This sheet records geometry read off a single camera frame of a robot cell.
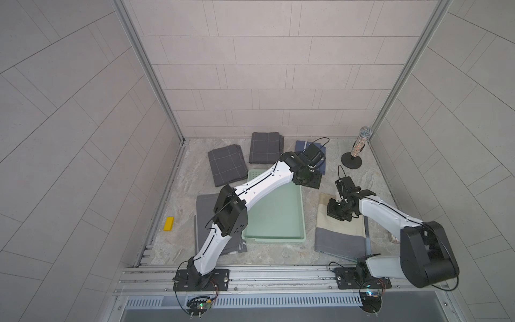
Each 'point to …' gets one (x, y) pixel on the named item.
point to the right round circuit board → (371, 302)
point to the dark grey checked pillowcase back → (265, 147)
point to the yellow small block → (169, 224)
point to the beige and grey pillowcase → (343, 239)
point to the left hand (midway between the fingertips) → (319, 183)
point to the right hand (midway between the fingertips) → (326, 211)
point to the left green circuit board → (198, 305)
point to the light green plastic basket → (278, 218)
